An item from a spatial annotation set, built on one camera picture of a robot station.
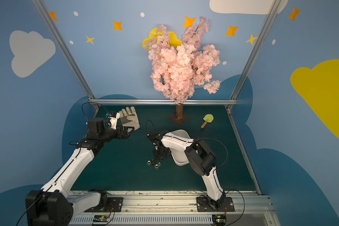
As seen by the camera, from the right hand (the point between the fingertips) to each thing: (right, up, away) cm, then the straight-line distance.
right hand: (162, 155), depth 91 cm
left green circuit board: (-31, -28, -20) cm, 46 cm away
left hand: (-20, +21, -11) cm, 30 cm away
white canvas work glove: (-28, +25, +21) cm, 43 cm away
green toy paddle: (+37, +26, +24) cm, 51 cm away
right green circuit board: (+31, -29, -19) cm, 46 cm away
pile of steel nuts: (-6, -4, -3) cm, 8 cm away
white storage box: (+12, +1, -5) cm, 13 cm away
